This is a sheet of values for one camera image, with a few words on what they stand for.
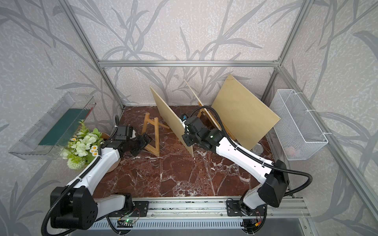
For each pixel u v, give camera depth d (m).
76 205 0.39
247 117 0.84
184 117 0.64
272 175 0.41
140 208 0.73
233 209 0.73
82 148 0.62
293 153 0.72
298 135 0.61
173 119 0.77
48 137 0.63
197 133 0.54
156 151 0.90
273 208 0.44
